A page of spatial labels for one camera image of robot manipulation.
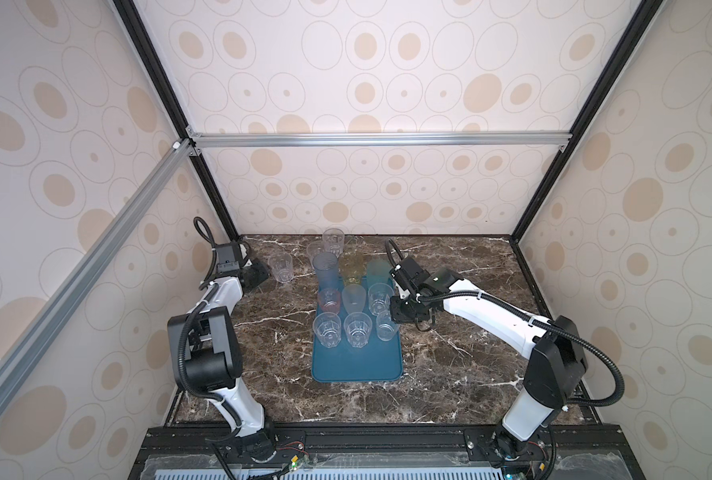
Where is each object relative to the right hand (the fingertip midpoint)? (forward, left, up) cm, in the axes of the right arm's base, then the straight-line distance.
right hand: (394, 317), depth 84 cm
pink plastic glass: (+12, +20, -9) cm, 26 cm away
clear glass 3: (+2, +2, -11) cm, 12 cm away
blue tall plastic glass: (+20, +21, -4) cm, 29 cm away
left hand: (+19, +37, +4) cm, 42 cm away
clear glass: (+11, +4, -8) cm, 14 cm away
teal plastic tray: (-8, +5, -12) cm, 15 cm away
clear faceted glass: (+1, +20, -8) cm, 22 cm away
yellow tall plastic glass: (+24, +13, -7) cm, 28 cm away
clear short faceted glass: (+34, +28, -8) cm, 45 cm away
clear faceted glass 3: (+26, +38, -8) cm, 47 cm away
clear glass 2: (+1, +11, -8) cm, 13 cm away
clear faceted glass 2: (+39, +20, -9) cm, 45 cm away
